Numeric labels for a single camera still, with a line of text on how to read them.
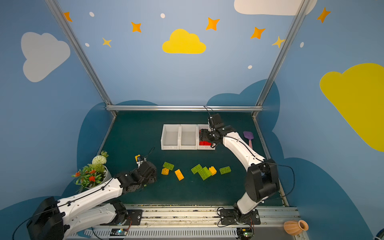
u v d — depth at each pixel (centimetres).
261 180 45
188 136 106
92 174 72
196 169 91
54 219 40
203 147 99
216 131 64
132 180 60
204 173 88
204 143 100
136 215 75
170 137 107
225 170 91
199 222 74
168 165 92
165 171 88
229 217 74
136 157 94
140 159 75
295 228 64
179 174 89
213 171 88
